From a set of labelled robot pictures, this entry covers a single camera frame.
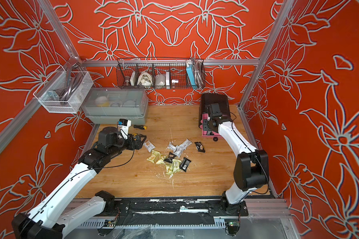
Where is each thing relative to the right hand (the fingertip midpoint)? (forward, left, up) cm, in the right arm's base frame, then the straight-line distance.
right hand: (205, 123), depth 89 cm
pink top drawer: (-4, +1, -5) cm, 6 cm away
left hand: (-14, +37, +7) cm, 40 cm away
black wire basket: (+28, +41, +17) cm, 52 cm away
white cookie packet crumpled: (-9, +22, -13) cm, 27 cm away
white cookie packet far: (-6, +12, -14) cm, 19 cm away
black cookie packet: (-20, +13, -15) cm, 28 cm away
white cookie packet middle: (-11, +17, -14) cm, 25 cm away
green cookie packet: (-19, +27, -13) cm, 35 cm away
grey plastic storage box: (+13, +65, +2) cm, 66 cm away
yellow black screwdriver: (+6, +44, -12) cm, 46 cm away
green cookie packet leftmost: (-15, +32, -14) cm, 37 cm away
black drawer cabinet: (+30, -17, -8) cm, 35 cm away
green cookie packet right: (-21, +18, -13) cm, 31 cm away
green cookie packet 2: (-23, +22, -14) cm, 34 cm away
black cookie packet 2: (-18, +22, -13) cm, 31 cm away
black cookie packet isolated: (-9, +3, -13) cm, 16 cm away
